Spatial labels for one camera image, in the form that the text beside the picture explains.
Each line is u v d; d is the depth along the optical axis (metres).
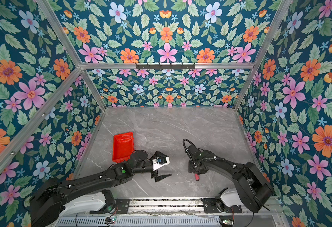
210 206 0.73
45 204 0.40
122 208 0.74
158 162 0.62
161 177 0.65
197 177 0.82
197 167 0.62
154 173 0.65
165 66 0.93
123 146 1.01
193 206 0.75
